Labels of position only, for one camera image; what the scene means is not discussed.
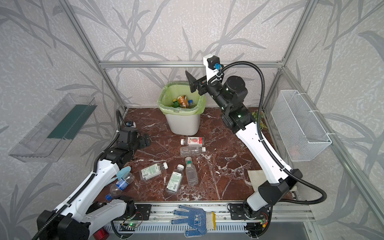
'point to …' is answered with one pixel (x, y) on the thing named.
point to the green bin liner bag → (171, 90)
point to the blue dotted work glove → (198, 217)
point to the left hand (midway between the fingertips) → (143, 132)
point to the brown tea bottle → (183, 101)
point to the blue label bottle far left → (120, 184)
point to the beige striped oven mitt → (257, 177)
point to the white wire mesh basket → (301, 135)
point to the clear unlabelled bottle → (190, 151)
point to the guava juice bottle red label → (193, 141)
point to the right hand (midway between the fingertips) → (200, 62)
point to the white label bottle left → (152, 171)
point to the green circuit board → (127, 227)
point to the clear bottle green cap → (191, 172)
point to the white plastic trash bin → (184, 125)
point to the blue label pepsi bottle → (191, 104)
